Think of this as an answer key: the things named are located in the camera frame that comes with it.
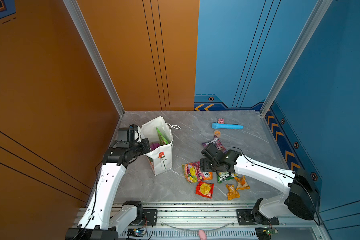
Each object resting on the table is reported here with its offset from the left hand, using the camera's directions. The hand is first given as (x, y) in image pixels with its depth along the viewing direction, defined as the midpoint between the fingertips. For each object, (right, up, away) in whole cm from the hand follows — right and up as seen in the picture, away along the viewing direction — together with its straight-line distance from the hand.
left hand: (149, 142), depth 76 cm
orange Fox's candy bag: (+23, -18, +9) cm, 30 cm away
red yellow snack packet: (+29, -26, +5) cm, 39 cm away
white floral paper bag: (+6, -9, 0) cm, 10 cm away
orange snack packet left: (+44, -28, +4) cm, 52 cm away
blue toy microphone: (+40, +8, +30) cm, 51 cm away
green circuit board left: (-5, -42, -5) cm, 43 cm away
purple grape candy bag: (+1, -3, +9) cm, 9 cm away
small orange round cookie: (+42, +3, +30) cm, 51 cm away
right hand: (+29, -14, +5) cm, 33 cm away
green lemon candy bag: (+40, -21, +9) cm, 46 cm away
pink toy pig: (+45, +12, +35) cm, 59 cm away
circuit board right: (+57, -43, -5) cm, 71 cm away
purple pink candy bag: (+39, -3, +21) cm, 45 cm away
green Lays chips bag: (+6, +1, +3) cm, 7 cm away
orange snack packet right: (+51, -24, +7) cm, 56 cm away
